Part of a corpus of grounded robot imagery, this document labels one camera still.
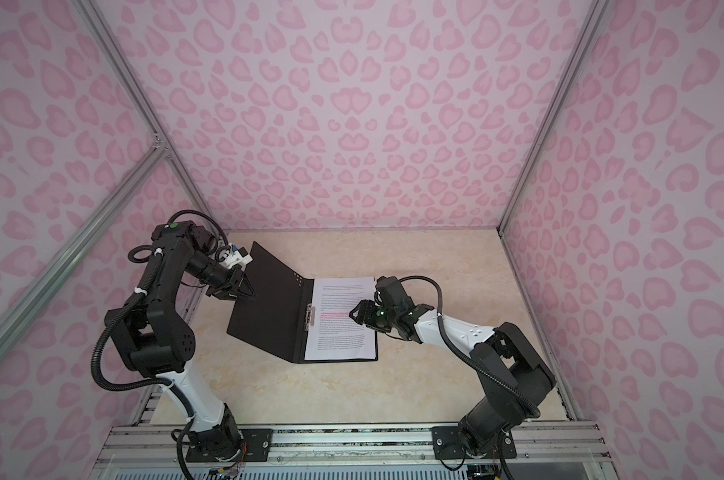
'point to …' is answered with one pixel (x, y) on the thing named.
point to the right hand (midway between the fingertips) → (355, 314)
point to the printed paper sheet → (336, 335)
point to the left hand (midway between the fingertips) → (250, 293)
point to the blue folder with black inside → (276, 318)
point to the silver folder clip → (310, 316)
